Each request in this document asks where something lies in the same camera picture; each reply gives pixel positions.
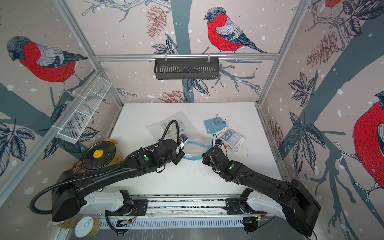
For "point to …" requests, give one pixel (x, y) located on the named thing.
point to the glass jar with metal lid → (71, 222)
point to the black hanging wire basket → (186, 68)
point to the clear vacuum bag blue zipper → (196, 146)
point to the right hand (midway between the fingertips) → (202, 152)
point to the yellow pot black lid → (102, 154)
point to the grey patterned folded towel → (232, 140)
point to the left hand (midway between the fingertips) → (185, 145)
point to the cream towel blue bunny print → (172, 128)
